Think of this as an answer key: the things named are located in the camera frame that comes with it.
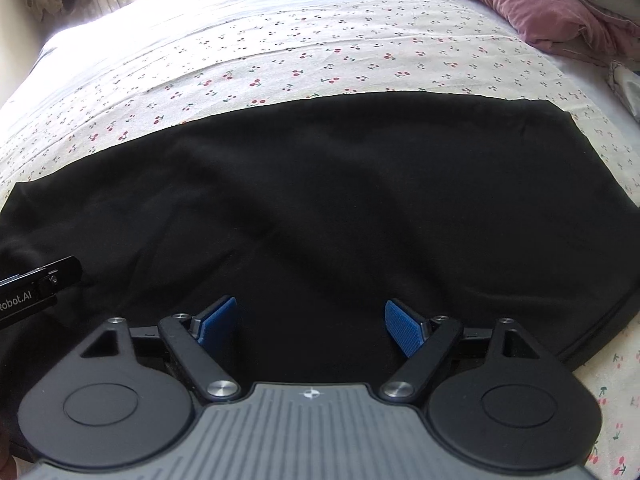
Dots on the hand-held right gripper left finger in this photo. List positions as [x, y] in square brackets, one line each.
[217, 322]

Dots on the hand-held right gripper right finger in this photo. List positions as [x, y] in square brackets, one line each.
[405, 325]

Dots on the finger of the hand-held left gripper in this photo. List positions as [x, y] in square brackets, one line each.
[65, 269]

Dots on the black pants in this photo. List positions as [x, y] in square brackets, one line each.
[320, 200]

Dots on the white crumpled cloth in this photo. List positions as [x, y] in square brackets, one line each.
[627, 85]

